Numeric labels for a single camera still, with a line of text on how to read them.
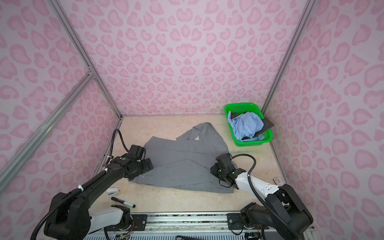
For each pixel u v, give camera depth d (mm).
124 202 787
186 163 935
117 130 747
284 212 411
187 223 749
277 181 858
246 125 946
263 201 434
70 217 402
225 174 660
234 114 1092
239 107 1182
